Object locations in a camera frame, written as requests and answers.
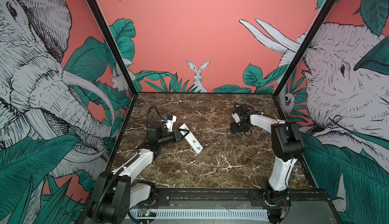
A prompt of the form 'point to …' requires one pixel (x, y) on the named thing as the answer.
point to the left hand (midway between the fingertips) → (188, 130)
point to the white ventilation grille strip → (214, 214)
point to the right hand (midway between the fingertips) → (233, 127)
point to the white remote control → (192, 140)
